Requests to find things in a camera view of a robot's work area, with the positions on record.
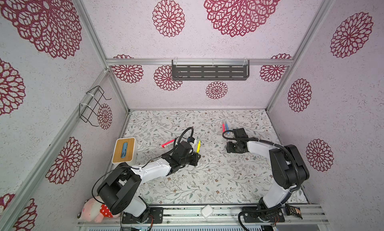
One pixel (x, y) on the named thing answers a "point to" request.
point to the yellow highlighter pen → (198, 147)
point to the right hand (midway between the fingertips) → (230, 145)
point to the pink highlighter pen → (163, 145)
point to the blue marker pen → (226, 127)
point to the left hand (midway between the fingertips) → (199, 158)
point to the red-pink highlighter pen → (223, 128)
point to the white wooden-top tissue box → (131, 157)
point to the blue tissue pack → (124, 150)
